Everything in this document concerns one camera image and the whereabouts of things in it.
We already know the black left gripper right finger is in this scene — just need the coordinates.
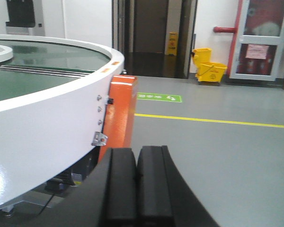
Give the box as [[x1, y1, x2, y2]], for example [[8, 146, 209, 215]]
[[137, 145, 220, 227]]

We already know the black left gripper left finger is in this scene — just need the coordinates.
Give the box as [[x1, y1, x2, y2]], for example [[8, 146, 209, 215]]
[[26, 148, 138, 227]]

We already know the round white green-belt conveyor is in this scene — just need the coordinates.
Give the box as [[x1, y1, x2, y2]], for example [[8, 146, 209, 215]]
[[0, 34, 125, 217]]

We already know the orange control box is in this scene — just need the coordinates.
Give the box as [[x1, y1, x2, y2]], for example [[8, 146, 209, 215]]
[[98, 75, 138, 164]]

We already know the yellow mop bucket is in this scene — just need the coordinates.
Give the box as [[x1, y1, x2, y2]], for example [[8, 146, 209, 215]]
[[191, 48, 228, 86]]

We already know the yellow wet floor sign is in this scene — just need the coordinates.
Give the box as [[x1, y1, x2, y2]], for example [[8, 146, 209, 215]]
[[165, 32, 178, 56]]

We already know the dark double door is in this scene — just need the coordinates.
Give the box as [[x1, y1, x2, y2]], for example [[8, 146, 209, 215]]
[[111, 0, 197, 79]]

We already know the white-framed glass fire cabinet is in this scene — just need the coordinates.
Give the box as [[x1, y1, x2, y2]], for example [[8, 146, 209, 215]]
[[229, 0, 284, 81]]

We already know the black and grey water dispenser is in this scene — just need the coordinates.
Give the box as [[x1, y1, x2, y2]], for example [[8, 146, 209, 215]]
[[5, 0, 46, 36]]

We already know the black conveyor cable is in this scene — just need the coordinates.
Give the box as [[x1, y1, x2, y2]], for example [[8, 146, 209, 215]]
[[36, 191, 60, 216]]

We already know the red wall pipe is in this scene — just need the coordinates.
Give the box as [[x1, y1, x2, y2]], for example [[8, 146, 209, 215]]
[[213, 0, 243, 75]]

